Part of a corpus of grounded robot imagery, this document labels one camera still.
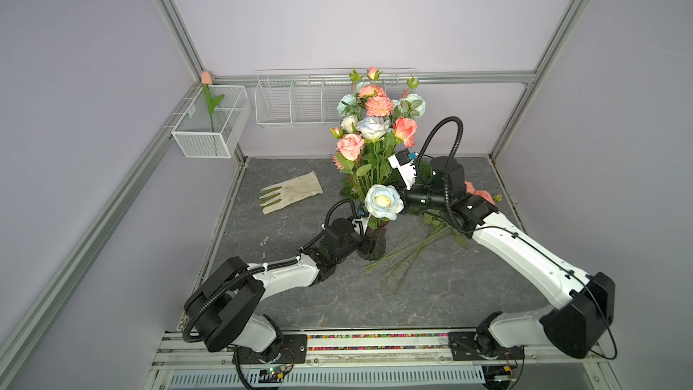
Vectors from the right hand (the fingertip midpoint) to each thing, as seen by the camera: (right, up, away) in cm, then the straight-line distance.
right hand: (373, 190), depth 70 cm
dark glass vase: (0, -15, +6) cm, 16 cm away
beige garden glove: (-31, -1, +39) cm, 50 cm away
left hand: (+1, -12, +14) cm, 18 cm away
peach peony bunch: (+9, -26, +19) cm, 33 cm away
